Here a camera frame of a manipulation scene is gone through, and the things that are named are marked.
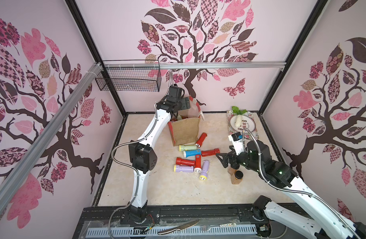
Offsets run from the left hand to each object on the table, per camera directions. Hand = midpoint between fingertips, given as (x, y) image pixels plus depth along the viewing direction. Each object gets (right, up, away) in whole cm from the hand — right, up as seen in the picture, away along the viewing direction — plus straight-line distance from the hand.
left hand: (181, 104), depth 89 cm
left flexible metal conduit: (-18, -29, -32) cm, 47 cm away
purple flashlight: (+13, -42, -5) cm, 44 cm away
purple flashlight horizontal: (+3, -40, -1) cm, 40 cm away
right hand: (+21, -25, -20) cm, 38 cm away
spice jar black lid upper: (+29, -40, -4) cm, 50 cm away
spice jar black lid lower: (+31, -40, -11) cm, 52 cm away
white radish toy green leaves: (+43, -9, +21) cm, 49 cm away
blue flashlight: (+4, -31, +5) cm, 32 cm away
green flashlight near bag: (+3, -28, +8) cm, 29 cm away
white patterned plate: (+51, -11, +24) cm, 57 cm away
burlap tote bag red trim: (+2, -14, 0) cm, 14 cm away
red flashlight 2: (+19, -31, +6) cm, 37 cm away
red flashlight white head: (+10, -39, -2) cm, 41 cm away
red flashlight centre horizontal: (-1, -36, +1) cm, 36 cm away
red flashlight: (+12, -24, +11) cm, 30 cm away
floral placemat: (+49, -21, +17) cm, 56 cm away
